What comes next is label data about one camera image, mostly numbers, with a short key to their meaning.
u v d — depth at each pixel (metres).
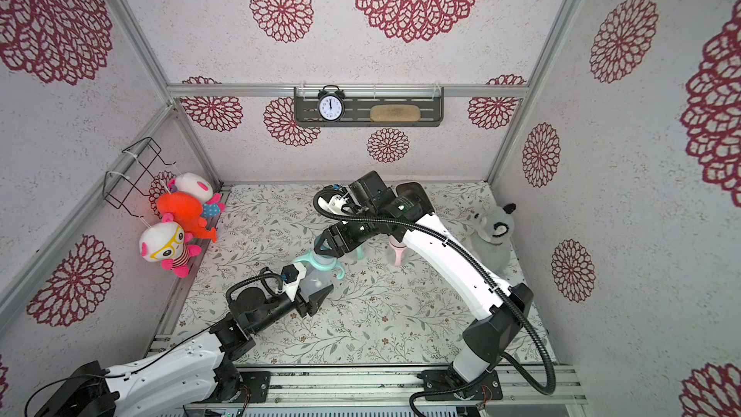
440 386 0.72
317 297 0.68
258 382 0.75
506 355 0.48
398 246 0.87
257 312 0.59
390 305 0.88
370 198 0.53
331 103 0.90
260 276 0.55
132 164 0.78
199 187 0.94
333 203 0.61
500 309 0.41
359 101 0.94
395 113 0.90
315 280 0.76
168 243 0.81
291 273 0.63
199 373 0.54
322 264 0.67
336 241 0.58
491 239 0.85
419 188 1.09
